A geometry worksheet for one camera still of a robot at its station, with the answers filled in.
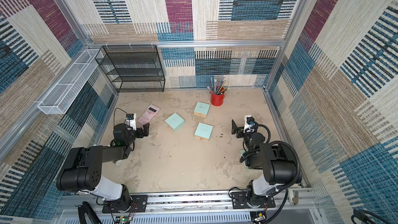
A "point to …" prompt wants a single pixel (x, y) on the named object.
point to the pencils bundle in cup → (217, 88)
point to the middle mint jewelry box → (203, 131)
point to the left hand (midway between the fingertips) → (141, 123)
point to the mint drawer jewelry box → (243, 163)
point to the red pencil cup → (216, 100)
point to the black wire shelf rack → (133, 68)
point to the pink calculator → (149, 114)
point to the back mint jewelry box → (201, 109)
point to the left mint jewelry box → (175, 122)
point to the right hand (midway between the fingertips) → (242, 120)
